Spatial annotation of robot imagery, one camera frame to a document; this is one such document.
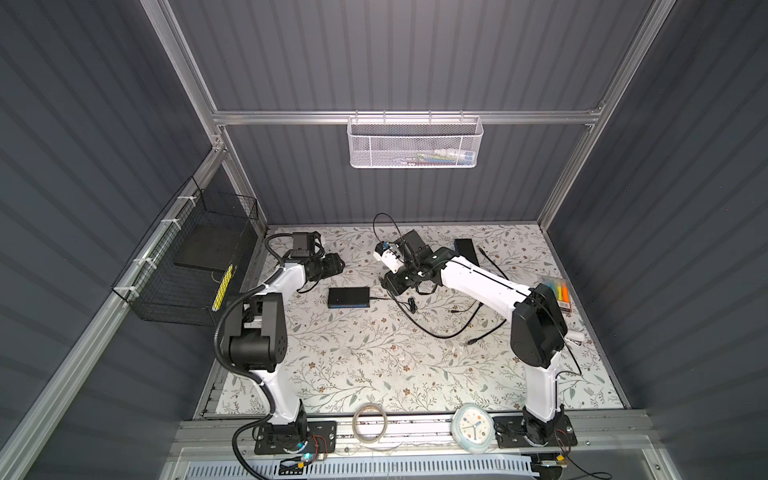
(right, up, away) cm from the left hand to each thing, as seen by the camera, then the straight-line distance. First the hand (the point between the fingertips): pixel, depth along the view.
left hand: (336, 264), depth 97 cm
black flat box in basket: (-28, +6, -21) cm, 36 cm away
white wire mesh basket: (+28, +51, +26) cm, 64 cm away
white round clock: (+38, -39, -25) cm, 60 cm away
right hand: (+17, -6, -9) cm, 20 cm away
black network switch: (+4, -11, +3) cm, 12 cm away
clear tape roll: (+9, -39, -23) cm, 46 cm away
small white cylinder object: (+73, -21, -9) cm, 77 cm away
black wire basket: (-33, -1, -24) cm, 41 cm away
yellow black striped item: (-22, -5, -28) cm, 36 cm away
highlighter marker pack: (+76, -9, +2) cm, 77 cm away
